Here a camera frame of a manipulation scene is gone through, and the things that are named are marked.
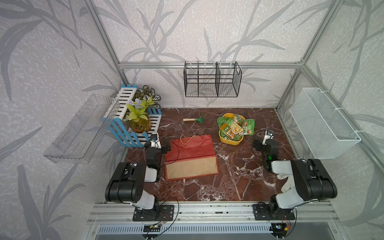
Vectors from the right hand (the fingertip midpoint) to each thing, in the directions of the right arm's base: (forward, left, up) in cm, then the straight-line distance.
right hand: (264, 137), depth 94 cm
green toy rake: (+22, +40, -7) cm, 47 cm away
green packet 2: (+14, +26, +1) cm, 30 cm away
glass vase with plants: (+4, +75, +18) cm, 77 cm away
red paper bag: (-10, +46, -6) cm, 47 cm away
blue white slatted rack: (-2, +85, +20) cm, 87 cm away
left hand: (-2, +65, +5) cm, 65 cm away
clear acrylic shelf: (-15, +97, +23) cm, 100 cm away
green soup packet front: (+8, +20, 0) cm, 22 cm away
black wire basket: (+38, +32, +18) cm, 53 cm away
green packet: (+8, +8, +1) cm, 12 cm away
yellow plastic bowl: (-1, +23, -3) cm, 24 cm away
